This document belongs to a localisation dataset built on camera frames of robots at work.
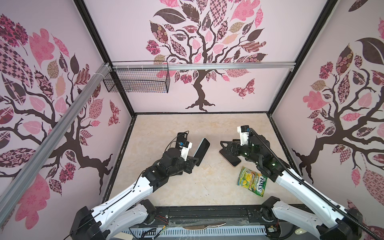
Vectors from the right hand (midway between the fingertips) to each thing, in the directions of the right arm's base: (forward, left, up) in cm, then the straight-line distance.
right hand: (227, 140), depth 74 cm
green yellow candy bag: (-13, -18, -24) cm, 32 cm away
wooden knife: (-34, +13, -24) cm, 44 cm away
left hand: (-8, +15, -7) cm, 19 cm away
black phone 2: (-1, -6, -21) cm, 22 cm away
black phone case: (+20, +27, -26) cm, 42 cm away
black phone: (-4, +13, -4) cm, 14 cm away
